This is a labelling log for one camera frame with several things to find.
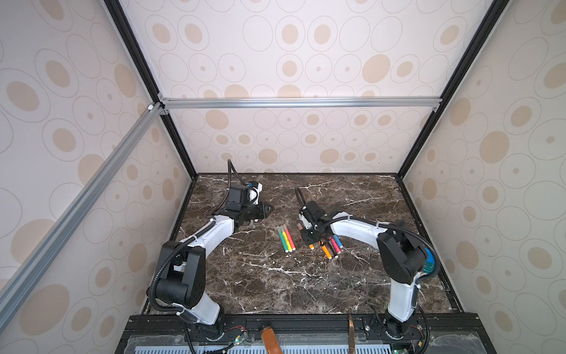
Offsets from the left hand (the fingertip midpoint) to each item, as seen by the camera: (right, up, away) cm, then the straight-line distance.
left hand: (278, 205), depth 87 cm
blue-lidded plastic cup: (+54, -20, -10) cm, 59 cm away
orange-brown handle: (-2, -42, -18) cm, 46 cm away
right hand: (+15, -13, +7) cm, 22 cm away
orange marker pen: (+20, -19, +4) cm, 28 cm away
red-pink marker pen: (+24, -17, +5) cm, 29 cm away
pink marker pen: (+5, -14, +8) cm, 17 cm away
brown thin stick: (+25, -43, -15) cm, 52 cm away
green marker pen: (+2, -15, +7) cm, 16 cm away
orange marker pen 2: (+14, -17, +3) cm, 22 cm away
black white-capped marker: (+23, -18, +5) cm, 29 cm away
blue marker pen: (+26, -16, +7) cm, 31 cm away
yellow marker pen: (+3, -15, +7) cm, 17 cm away
